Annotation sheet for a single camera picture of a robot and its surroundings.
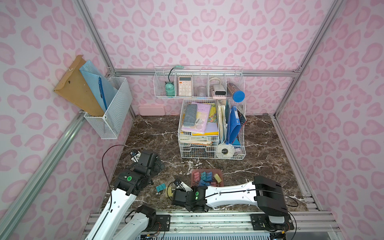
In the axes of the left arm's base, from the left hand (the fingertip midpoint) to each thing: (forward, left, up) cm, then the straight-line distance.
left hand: (153, 164), depth 74 cm
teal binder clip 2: (-6, -1, -18) cm, 19 cm away
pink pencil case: (+52, +14, -14) cm, 56 cm away
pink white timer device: (+42, -35, +12) cm, 56 cm away
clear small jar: (+47, -25, +8) cm, 53 cm away
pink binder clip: (0, -21, -17) cm, 27 cm away
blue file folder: (+25, -43, 0) cm, 50 cm away
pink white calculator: (+48, -14, +11) cm, 51 cm away
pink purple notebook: (+32, -25, +2) cm, 41 cm away
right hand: (-11, -16, -15) cm, 25 cm away
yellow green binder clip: (-1, -33, -17) cm, 37 cm away
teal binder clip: (0, -25, -16) cm, 30 cm away
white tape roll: (+16, -42, -11) cm, 46 cm away
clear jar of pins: (+15, -47, -13) cm, 52 cm away
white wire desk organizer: (+23, -30, -1) cm, 37 cm away
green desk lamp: (+44, -5, +14) cm, 46 cm away
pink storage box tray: (-4, -31, -17) cm, 35 cm away
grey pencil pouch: (+28, -18, +6) cm, 33 cm away
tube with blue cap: (+34, -45, +14) cm, 58 cm away
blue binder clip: (0, -28, -16) cm, 33 cm away
